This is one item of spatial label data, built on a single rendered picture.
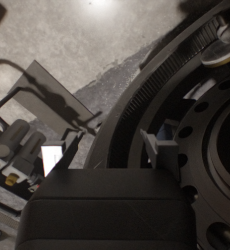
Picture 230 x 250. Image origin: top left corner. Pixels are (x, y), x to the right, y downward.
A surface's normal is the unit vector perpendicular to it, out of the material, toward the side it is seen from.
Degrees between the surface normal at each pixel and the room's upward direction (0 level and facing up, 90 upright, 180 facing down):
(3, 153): 90
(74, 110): 0
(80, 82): 0
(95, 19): 0
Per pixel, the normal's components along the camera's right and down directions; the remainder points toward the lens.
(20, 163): 0.74, -0.46
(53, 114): -0.12, 0.62
